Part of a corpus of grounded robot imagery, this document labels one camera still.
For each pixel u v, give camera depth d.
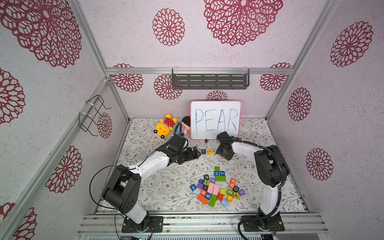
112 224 0.75
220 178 0.89
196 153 0.78
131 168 0.48
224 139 0.81
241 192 0.83
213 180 0.87
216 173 0.90
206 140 1.06
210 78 0.92
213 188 0.85
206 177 0.89
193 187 0.85
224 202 0.80
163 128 1.03
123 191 0.44
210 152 1.00
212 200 0.82
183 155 0.74
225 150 0.75
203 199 0.81
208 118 1.02
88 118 0.75
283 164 0.54
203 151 1.00
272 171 0.52
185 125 1.07
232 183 0.87
